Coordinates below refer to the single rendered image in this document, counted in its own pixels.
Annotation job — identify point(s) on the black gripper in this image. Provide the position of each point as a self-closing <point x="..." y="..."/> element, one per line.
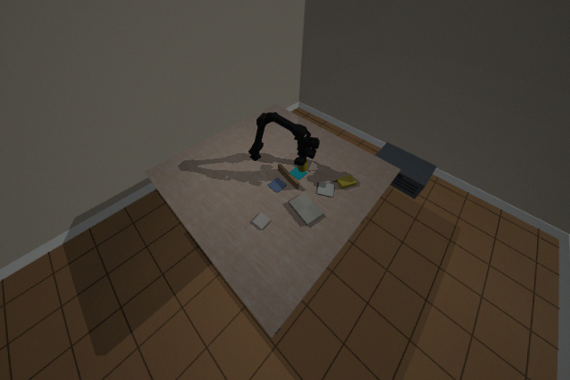
<point x="301" y="159"/>

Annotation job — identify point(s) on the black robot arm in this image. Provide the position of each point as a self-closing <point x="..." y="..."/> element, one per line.
<point x="298" y="130"/>

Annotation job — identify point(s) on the olive yellow cup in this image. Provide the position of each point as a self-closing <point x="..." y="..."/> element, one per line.
<point x="302" y="168"/>

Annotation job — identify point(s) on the olive yellow flat block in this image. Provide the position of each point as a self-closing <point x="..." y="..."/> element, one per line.
<point x="346" y="182"/>

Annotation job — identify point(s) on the brown flat bar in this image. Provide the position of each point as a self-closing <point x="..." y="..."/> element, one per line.
<point x="288" y="176"/>

